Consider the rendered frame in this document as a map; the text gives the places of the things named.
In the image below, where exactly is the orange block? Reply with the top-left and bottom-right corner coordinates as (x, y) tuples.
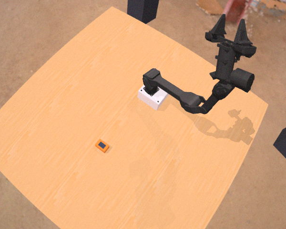
(95, 139), (109, 153)

